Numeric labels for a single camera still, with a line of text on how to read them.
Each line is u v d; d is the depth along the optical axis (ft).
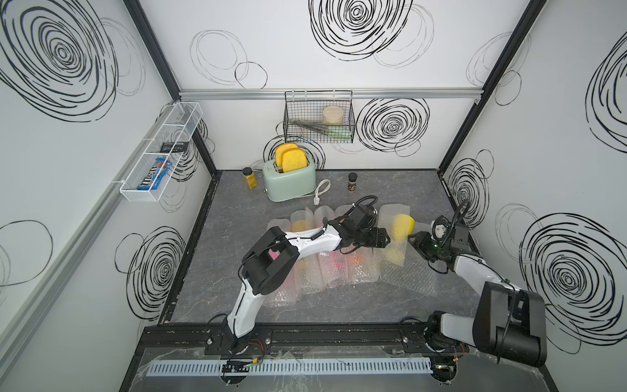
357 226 2.32
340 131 3.16
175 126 2.84
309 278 2.58
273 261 1.66
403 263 2.65
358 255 2.77
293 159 3.23
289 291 2.59
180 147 2.58
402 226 3.01
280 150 3.18
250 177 3.56
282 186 3.38
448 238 2.31
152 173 2.32
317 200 3.51
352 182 3.53
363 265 2.69
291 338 2.47
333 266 2.65
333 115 2.93
